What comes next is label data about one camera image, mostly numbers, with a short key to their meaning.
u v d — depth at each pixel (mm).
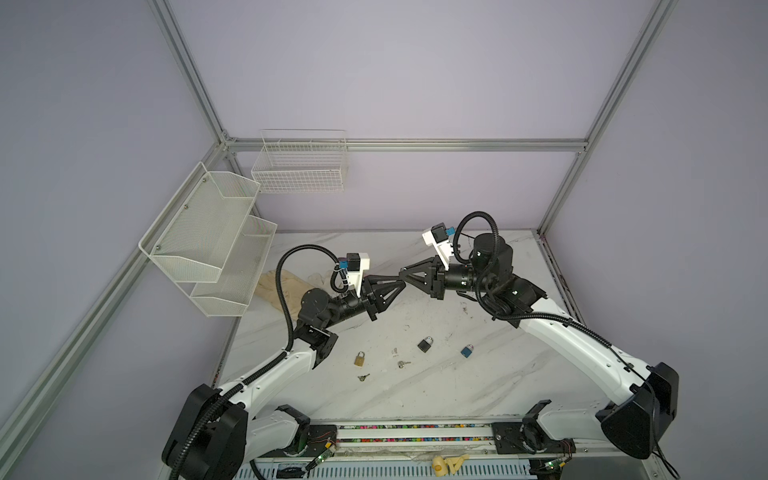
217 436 397
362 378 838
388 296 662
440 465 684
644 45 727
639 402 386
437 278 573
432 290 594
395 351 885
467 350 883
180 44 719
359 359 876
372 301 612
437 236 577
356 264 592
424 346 904
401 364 860
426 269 596
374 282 655
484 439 750
